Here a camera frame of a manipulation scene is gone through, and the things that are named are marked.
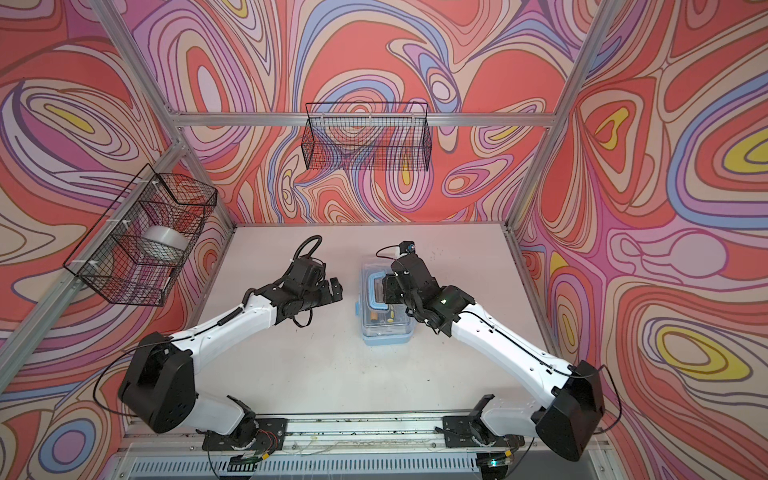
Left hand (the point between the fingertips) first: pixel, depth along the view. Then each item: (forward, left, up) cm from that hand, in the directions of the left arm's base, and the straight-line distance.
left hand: (334, 290), depth 88 cm
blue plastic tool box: (-10, -15, -3) cm, 18 cm away
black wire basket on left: (-6, +48, +22) cm, 53 cm away
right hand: (-5, -17, +9) cm, 20 cm away
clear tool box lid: (+4, -11, +1) cm, 12 cm away
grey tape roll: (-1, +38, +22) cm, 44 cm away
